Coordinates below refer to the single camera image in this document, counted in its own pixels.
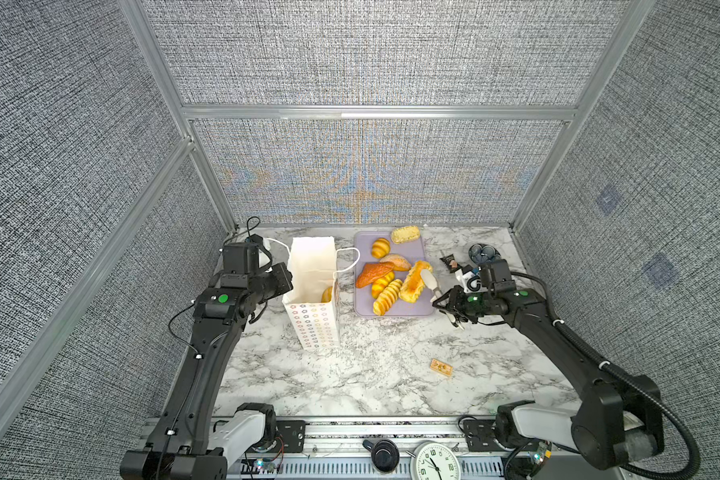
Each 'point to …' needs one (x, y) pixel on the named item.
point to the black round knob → (385, 456)
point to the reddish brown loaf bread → (372, 271)
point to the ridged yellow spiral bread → (387, 298)
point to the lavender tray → (388, 277)
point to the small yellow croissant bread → (380, 247)
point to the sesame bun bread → (399, 262)
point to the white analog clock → (435, 460)
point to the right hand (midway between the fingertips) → (436, 303)
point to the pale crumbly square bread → (400, 235)
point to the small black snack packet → (451, 263)
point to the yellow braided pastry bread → (413, 285)
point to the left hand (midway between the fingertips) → (292, 273)
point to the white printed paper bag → (312, 297)
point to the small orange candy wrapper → (441, 367)
